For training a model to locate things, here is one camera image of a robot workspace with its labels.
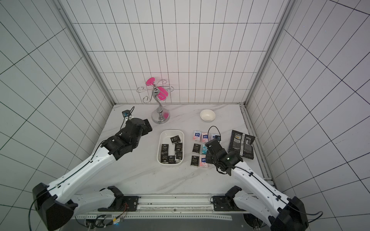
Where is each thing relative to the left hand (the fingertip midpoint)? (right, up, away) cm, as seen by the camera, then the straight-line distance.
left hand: (140, 126), depth 77 cm
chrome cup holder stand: (+5, +5, +33) cm, 34 cm away
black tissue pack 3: (+18, -10, +18) cm, 28 cm away
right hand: (+37, -17, +4) cm, 41 cm away
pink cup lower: (+11, +19, +11) cm, 24 cm away
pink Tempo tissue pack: (+33, -8, +20) cm, 40 cm away
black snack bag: (+60, -12, +18) cm, 64 cm away
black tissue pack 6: (+17, -21, +9) cm, 28 cm away
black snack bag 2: (+65, -17, +13) cm, 69 cm away
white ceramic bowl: (+42, +6, +31) cm, 53 cm away
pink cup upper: (+1, +29, +17) cm, 34 cm away
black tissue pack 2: (+31, -22, +9) cm, 39 cm away
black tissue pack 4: (+11, -18, +13) cm, 25 cm away
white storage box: (+15, -15, +16) cm, 27 cm away
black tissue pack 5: (+20, -15, +15) cm, 29 cm away
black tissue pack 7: (+21, -19, +10) cm, 30 cm away
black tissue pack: (+32, -16, +15) cm, 39 cm away
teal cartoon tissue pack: (+38, -16, +13) cm, 43 cm away
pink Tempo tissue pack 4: (+36, -22, +8) cm, 43 cm away
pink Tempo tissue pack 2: (+38, -9, +20) cm, 44 cm away
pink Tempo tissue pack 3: (+45, -7, +20) cm, 50 cm away
